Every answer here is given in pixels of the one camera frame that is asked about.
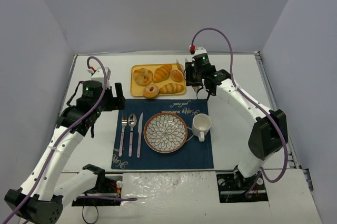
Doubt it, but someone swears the small oval bun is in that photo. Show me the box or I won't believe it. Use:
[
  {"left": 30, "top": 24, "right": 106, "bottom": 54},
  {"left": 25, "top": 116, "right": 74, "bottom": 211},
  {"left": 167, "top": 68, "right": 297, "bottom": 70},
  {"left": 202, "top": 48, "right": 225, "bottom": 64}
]
[{"left": 170, "top": 70, "right": 184, "bottom": 82}]

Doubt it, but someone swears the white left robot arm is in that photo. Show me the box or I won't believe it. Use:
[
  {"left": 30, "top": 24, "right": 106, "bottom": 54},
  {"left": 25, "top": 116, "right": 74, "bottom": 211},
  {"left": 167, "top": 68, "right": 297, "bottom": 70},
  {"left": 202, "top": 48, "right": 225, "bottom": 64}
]
[{"left": 4, "top": 80, "right": 125, "bottom": 223}]

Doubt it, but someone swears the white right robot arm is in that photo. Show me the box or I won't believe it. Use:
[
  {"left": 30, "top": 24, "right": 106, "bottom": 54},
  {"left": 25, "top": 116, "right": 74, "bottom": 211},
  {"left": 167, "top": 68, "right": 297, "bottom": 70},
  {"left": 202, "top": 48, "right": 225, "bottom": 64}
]
[{"left": 185, "top": 48, "right": 288, "bottom": 178}]

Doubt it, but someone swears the twisted round bread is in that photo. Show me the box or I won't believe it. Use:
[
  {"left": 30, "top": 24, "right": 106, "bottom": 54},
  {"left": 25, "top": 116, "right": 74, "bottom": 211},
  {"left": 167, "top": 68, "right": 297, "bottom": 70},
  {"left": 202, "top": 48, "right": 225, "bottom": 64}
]
[{"left": 133, "top": 68, "right": 153, "bottom": 86}]

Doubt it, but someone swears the yellow tray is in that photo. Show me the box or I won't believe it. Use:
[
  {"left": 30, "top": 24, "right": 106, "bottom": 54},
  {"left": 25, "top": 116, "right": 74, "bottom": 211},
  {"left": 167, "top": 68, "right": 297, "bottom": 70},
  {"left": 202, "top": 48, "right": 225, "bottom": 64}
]
[{"left": 131, "top": 63, "right": 186, "bottom": 98}]

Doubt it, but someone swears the small striped croissant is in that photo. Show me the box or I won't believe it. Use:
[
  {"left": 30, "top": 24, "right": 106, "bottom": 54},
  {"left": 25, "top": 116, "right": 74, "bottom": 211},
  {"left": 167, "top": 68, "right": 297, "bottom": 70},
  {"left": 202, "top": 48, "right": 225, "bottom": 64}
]
[{"left": 160, "top": 83, "right": 184, "bottom": 94}]

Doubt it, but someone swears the glazed donut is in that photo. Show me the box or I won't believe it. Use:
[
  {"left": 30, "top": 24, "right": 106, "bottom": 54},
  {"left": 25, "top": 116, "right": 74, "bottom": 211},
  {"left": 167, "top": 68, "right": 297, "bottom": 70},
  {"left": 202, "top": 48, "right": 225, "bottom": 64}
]
[{"left": 142, "top": 84, "right": 160, "bottom": 99}]

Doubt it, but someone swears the large striped croissant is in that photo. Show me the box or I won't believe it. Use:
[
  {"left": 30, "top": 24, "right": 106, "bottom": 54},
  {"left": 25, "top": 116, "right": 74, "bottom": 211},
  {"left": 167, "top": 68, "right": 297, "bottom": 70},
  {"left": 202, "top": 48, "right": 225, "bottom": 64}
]
[{"left": 153, "top": 64, "right": 172, "bottom": 83}]

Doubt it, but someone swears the white mug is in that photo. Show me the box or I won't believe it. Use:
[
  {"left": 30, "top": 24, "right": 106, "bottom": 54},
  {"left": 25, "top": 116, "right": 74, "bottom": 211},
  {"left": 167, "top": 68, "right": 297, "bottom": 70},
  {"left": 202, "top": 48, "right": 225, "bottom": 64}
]
[{"left": 192, "top": 113, "right": 212, "bottom": 142}]

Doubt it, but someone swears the blue placemat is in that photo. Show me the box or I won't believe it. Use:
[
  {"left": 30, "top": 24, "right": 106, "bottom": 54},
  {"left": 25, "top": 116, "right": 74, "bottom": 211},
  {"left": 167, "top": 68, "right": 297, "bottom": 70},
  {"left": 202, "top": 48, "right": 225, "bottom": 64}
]
[{"left": 111, "top": 99, "right": 214, "bottom": 170}]

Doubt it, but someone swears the patterned ceramic plate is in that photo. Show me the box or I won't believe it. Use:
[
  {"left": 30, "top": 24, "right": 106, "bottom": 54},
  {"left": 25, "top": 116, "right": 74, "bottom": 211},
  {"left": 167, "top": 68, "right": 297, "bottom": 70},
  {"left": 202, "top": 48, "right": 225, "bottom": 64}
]
[{"left": 143, "top": 113, "right": 188, "bottom": 153}]

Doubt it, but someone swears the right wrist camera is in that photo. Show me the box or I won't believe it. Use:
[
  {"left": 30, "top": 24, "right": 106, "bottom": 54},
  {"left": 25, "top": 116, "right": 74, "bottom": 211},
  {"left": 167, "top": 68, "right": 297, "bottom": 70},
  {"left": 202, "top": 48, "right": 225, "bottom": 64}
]
[{"left": 190, "top": 45, "right": 207, "bottom": 56}]

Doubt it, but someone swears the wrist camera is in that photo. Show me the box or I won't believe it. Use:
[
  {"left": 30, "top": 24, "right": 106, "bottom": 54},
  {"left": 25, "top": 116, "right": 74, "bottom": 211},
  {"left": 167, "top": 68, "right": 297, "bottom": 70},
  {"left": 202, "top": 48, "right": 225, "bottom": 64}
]
[
  {"left": 190, "top": 45, "right": 207, "bottom": 56},
  {"left": 91, "top": 67, "right": 111, "bottom": 82}
]

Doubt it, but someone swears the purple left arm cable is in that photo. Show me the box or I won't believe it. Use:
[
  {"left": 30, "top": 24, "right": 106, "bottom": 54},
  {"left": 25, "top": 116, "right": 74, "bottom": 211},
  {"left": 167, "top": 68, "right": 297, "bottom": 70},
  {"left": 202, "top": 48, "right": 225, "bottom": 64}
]
[{"left": 5, "top": 55, "right": 137, "bottom": 221}]

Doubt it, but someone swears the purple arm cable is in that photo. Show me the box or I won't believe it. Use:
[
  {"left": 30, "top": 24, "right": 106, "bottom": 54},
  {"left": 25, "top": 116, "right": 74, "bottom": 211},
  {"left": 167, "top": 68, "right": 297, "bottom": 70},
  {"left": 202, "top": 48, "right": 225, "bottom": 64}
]
[
  {"left": 5, "top": 55, "right": 137, "bottom": 221},
  {"left": 191, "top": 27, "right": 289, "bottom": 198}
]

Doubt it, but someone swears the fork with pink handle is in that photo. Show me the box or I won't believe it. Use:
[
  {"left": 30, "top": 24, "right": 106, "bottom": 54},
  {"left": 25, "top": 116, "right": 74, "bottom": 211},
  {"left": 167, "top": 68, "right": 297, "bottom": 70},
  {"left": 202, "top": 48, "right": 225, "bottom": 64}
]
[{"left": 118, "top": 113, "right": 127, "bottom": 157}]

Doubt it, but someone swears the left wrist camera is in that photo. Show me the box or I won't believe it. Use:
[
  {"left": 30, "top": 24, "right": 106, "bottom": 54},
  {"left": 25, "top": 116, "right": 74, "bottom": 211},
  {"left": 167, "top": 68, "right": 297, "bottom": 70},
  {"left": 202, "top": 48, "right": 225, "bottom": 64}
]
[{"left": 91, "top": 67, "right": 111, "bottom": 82}]

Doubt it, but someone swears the spoon with pink handle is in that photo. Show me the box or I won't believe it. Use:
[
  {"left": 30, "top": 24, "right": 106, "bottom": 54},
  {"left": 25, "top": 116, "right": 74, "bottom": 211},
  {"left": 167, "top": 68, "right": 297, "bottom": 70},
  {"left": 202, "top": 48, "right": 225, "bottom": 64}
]
[{"left": 127, "top": 113, "right": 137, "bottom": 157}]

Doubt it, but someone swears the knife with pink handle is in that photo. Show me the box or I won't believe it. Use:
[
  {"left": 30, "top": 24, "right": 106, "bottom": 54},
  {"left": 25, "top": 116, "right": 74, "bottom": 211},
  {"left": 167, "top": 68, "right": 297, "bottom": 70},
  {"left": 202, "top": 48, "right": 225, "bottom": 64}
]
[{"left": 136, "top": 113, "right": 143, "bottom": 158}]

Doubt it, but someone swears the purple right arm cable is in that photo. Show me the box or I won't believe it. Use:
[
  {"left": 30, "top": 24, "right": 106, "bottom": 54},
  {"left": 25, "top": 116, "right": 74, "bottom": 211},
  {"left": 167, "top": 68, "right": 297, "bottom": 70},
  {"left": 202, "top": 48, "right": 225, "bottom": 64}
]
[{"left": 191, "top": 27, "right": 289, "bottom": 198}]

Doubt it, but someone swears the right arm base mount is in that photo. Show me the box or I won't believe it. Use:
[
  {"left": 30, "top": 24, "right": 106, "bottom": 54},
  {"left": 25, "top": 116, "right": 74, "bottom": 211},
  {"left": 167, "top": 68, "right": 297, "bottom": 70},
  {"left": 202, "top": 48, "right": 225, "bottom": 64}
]
[{"left": 216, "top": 172, "right": 269, "bottom": 203}]

